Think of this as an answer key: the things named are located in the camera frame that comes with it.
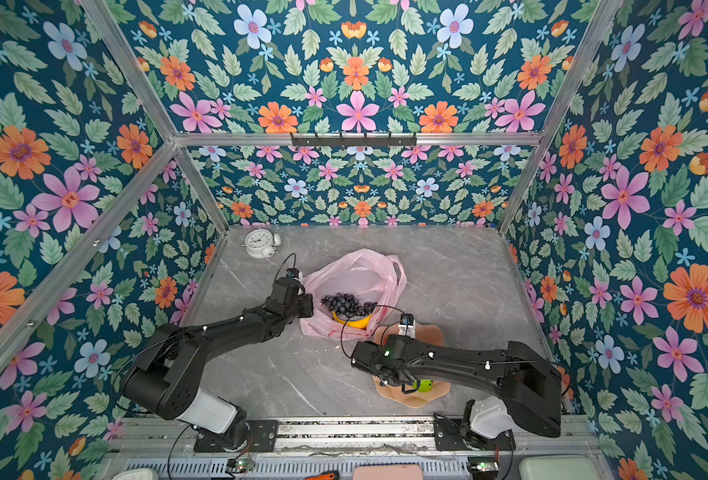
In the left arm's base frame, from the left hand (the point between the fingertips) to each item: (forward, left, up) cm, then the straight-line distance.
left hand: (314, 292), depth 92 cm
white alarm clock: (+25, +22, -4) cm, 34 cm away
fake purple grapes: (-4, -10, -3) cm, 11 cm away
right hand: (-23, -26, -1) cm, 34 cm away
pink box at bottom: (-47, -19, -6) cm, 51 cm away
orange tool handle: (-46, -5, -5) cm, 47 cm away
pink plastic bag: (+8, -18, -4) cm, 20 cm away
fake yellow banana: (-9, -14, -5) cm, 17 cm away
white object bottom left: (-43, +38, -4) cm, 58 cm away
